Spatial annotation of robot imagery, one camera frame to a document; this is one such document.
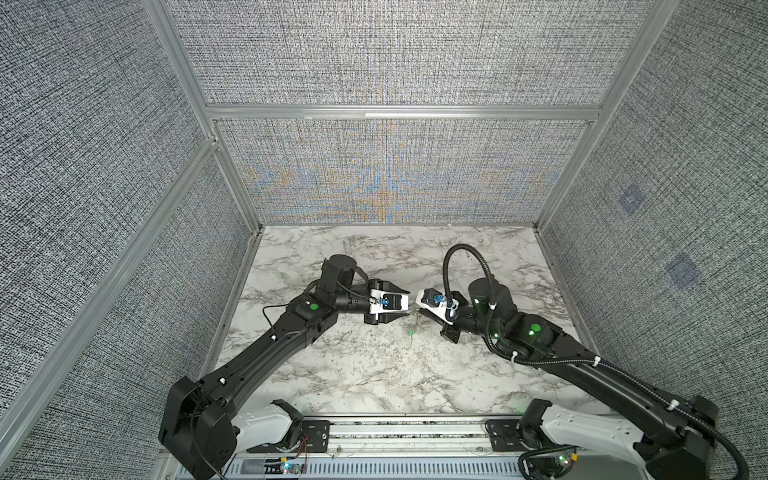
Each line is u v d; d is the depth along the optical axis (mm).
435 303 576
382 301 586
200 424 385
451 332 619
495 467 702
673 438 391
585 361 461
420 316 715
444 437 747
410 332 874
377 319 643
